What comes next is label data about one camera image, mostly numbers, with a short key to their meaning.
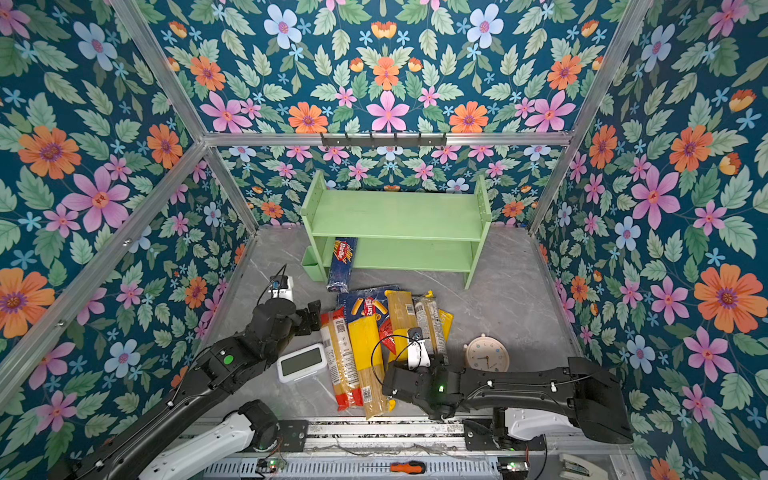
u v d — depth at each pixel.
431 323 0.86
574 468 0.67
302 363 0.82
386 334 0.85
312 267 0.97
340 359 0.81
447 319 0.93
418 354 0.66
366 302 0.92
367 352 0.81
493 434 0.65
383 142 0.93
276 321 0.53
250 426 0.62
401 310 0.86
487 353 0.85
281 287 0.62
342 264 0.88
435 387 0.55
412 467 0.68
